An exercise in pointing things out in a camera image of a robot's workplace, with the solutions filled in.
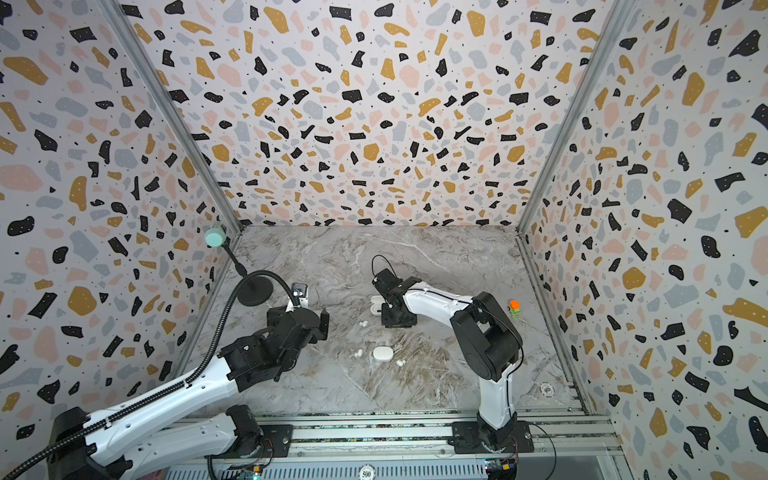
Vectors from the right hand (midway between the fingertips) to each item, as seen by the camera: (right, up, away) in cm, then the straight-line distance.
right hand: (390, 317), depth 92 cm
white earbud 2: (-9, -9, -5) cm, 14 cm away
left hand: (-19, +6, -16) cm, 26 cm away
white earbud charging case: (-5, +3, +5) cm, 7 cm away
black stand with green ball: (-45, +8, +6) cm, 46 cm away
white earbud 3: (+3, -12, -6) cm, 14 cm away
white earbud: (-8, -2, +2) cm, 9 cm away
